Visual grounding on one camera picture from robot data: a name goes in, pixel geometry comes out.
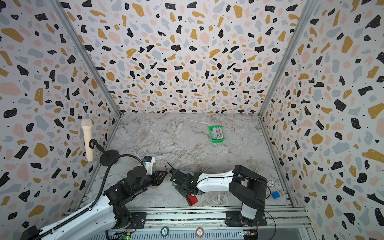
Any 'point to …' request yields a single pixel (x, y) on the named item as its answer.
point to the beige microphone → (87, 124)
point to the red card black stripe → (191, 200)
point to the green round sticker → (164, 231)
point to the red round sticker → (199, 232)
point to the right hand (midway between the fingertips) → (184, 184)
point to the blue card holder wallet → (174, 184)
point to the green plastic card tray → (217, 141)
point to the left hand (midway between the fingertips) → (170, 172)
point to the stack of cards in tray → (217, 133)
